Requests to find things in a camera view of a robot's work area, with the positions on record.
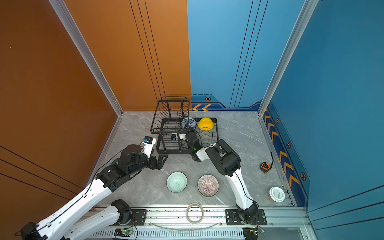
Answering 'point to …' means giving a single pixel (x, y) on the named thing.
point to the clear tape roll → (194, 213)
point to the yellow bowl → (205, 124)
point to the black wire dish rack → (172, 121)
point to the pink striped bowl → (208, 185)
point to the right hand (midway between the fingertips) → (188, 122)
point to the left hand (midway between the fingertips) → (161, 152)
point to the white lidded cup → (277, 194)
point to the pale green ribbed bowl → (177, 182)
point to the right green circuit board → (250, 233)
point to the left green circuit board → (126, 232)
